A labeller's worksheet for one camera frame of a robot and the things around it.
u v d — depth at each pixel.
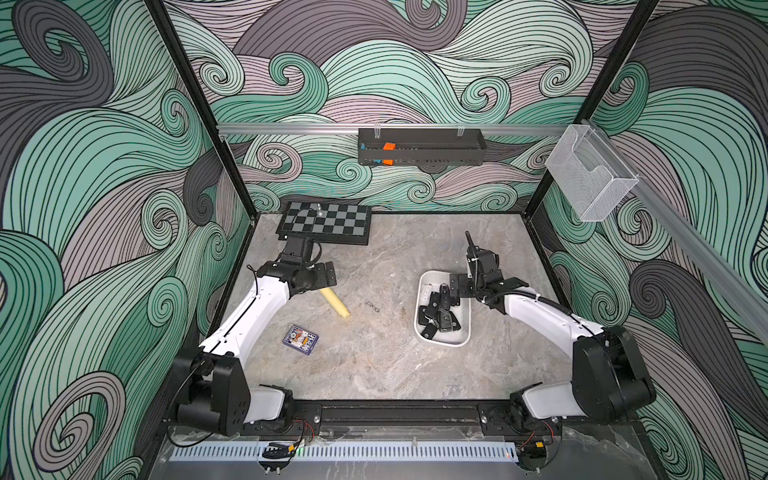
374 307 0.95
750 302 0.50
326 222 1.14
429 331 0.88
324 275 0.76
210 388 0.40
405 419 0.74
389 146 0.86
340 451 0.70
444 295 0.93
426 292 0.95
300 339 0.86
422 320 0.90
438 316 0.89
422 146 0.95
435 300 0.94
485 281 0.68
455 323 0.88
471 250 0.73
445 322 0.88
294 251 0.65
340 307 0.92
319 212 1.14
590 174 0.78
